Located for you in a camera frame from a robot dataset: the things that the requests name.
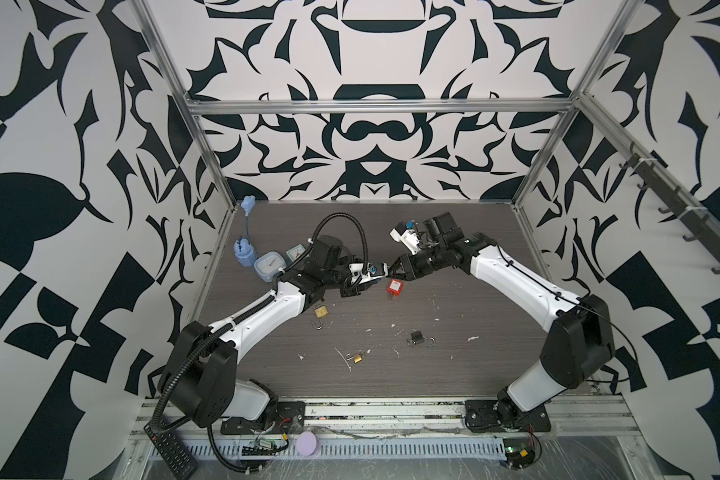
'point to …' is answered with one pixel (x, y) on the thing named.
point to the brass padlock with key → (320, 311)
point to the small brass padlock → (358, 357)
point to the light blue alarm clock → (269, 264)
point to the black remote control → (177, 458)
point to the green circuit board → (518, 453)
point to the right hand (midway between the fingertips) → (390, 272)
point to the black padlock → (417, 337)
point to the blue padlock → (373, 271)
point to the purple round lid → (307, 444)
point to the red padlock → (394, 288)
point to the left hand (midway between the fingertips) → (372, 262)
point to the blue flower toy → (244, 249)
